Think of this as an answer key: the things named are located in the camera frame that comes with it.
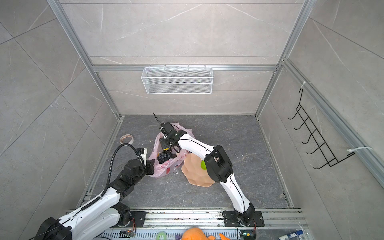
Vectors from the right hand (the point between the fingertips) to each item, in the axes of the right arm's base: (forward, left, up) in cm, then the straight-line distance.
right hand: (165, 141), depth 94 cm
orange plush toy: (-49, -19, -1) cm, 52 cm away
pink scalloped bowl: (-16, -17, -8) cm, 24 cm away
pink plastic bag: (-19, -3, +1) cm, 19 cm away
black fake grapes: (-8, 0, -4) cm, 9 cm away
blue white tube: (-50, -63, -8) cm, 81 cm away
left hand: (-12, +4, +2) cm, 13 cm away
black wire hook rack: (-28, -74, +24) cm, 82 cm away
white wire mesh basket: (+36, -8, +21) cm, 43 cm away
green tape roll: (-48, -3, -9) cm, 49 cm away
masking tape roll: (+9, +31, -6) cm, 33 cm away
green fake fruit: (-15, -24, -4) cm, 28 cm away
